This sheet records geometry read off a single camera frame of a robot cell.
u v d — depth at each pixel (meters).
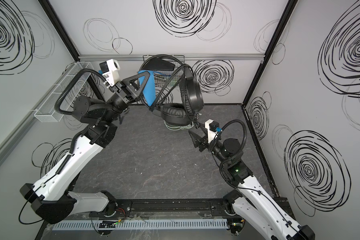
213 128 0.53
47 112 0.70
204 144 0.57
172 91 0.46
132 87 0.43
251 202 0.49
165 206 0.75
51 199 0.39
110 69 0.42
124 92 0.40
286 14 0.74
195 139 0.59
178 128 1.00
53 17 0.74
